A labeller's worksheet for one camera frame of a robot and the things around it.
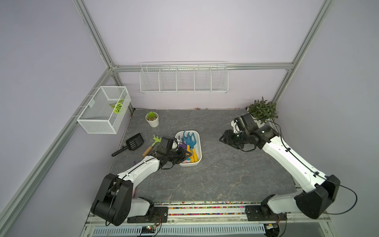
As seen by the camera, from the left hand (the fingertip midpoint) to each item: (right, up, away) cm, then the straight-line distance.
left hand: (191, 156), depth 83 cm
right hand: (+17, +10, -7) cm, 21 cm away
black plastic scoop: (-42, +4, +19) cm, 46 cm away
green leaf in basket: (-41, +28, -2) cm, 50 cm away
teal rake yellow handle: (0, +6, +16) cm, 17 cm away
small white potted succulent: (-28, +22, +22) cm, 42 cm away
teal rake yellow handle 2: (-3, +7, +15) cm, 17 cm away
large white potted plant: (+45, +26, +9) cm, 53 cm away
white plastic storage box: (-9, +10, +17) cm, 22 cm away
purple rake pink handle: (-6, +3, +16) cm, 17 cm away
